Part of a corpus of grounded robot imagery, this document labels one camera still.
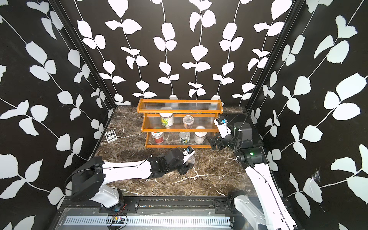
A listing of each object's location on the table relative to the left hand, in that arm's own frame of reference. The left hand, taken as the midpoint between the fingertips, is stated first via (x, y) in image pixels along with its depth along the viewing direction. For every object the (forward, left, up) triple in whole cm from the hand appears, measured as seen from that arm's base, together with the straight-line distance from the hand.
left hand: (191, 158), depth 80 cm
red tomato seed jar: (+16, +21, -1) cm, 26 cm away
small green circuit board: (-26, +38, -11) cm, 48 cm away
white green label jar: (+20, +13, +11) cm, 27 cm away
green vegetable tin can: (+17, +3, -4) cm, 18 cm away
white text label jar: (+15, -7, -2) cm, 16 cm away
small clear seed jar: (+20, +1, +9) cm, 22 cm away
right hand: (+8, -12, +17) cm, 22 cm away
